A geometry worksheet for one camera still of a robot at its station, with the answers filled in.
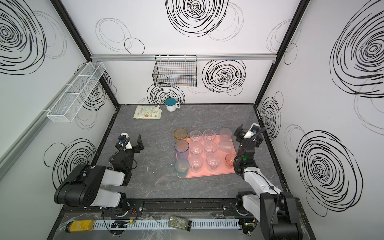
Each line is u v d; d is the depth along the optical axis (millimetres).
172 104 1121
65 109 722
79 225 659
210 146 911
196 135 970
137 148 796
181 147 863
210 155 933
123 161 665
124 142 709
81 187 439
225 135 980
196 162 831
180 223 667
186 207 754
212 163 886
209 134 970
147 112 1151
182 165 833
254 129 672
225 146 910
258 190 472
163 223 707
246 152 606
